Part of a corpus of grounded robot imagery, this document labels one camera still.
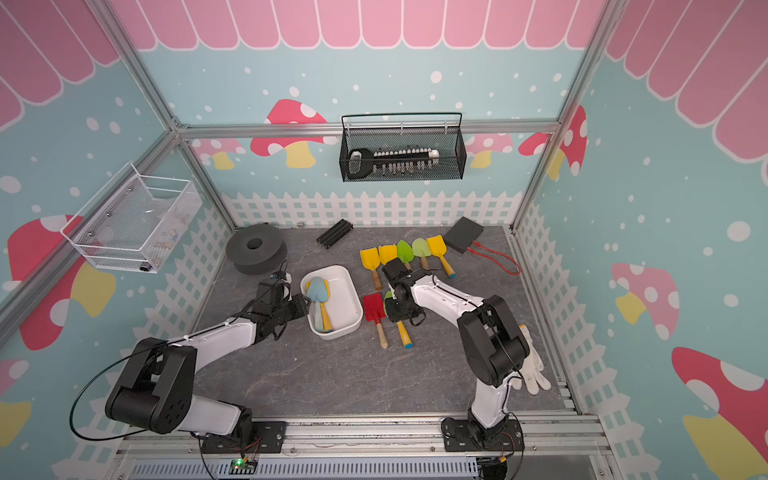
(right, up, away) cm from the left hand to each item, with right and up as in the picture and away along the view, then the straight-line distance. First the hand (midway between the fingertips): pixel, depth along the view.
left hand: (307, 305), depth 94 cm
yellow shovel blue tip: (+25, +17, +20) cm, 36 cm away
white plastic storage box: (+11, 0, +3) cm, 12 cm away
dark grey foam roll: (-22, +18, +13) cm, 31 cm away
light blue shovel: (+2, +3, +6) cm, 7 cm away
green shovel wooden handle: (+32, +17, +19) cm, 41 cm away
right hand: (+29, -2, -2) cm, 29 cm away
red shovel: (+21, -2, +4) cm, 21 cm away
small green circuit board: (-10, -36, -21) cm, 43 cm away
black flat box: (+55, +25, +26) cm, 66 cm away
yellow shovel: (+44, +19, +20) cm, 52 cm away
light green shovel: (+37, +19, +20) cm, 46 cm away
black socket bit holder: (+17, +44, -4) cm, 47 cm away
